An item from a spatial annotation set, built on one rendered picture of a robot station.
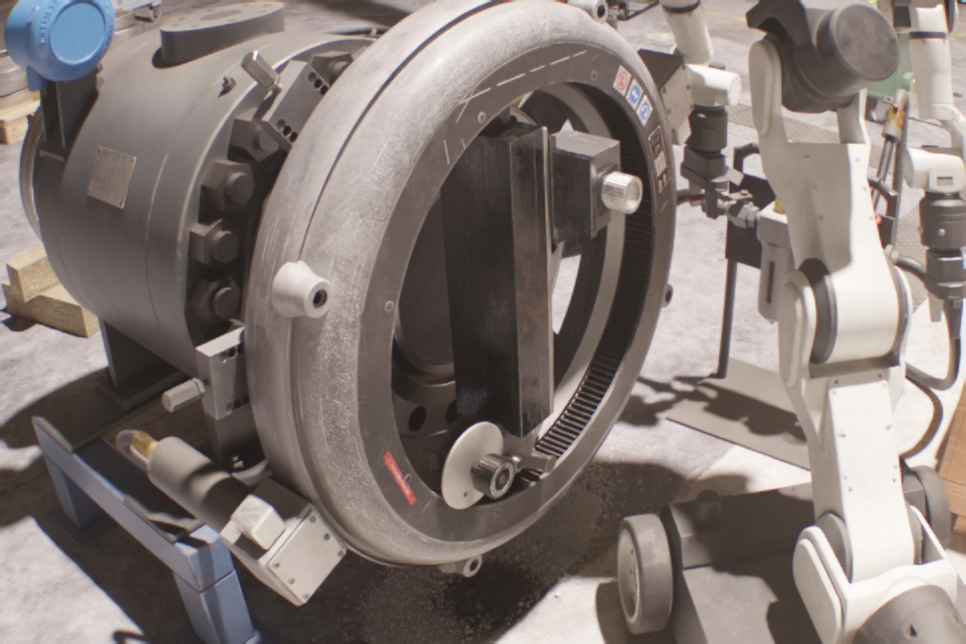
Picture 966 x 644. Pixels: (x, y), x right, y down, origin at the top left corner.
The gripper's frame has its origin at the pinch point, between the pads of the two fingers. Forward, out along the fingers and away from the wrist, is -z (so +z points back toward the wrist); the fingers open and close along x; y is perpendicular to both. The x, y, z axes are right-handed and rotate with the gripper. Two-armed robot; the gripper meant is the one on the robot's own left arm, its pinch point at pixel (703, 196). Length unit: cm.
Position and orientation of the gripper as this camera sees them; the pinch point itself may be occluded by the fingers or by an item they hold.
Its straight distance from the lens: 188.3
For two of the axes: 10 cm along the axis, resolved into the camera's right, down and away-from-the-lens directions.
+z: -0.2, -8.8, -4.7
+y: 9.2, -2.1, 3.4
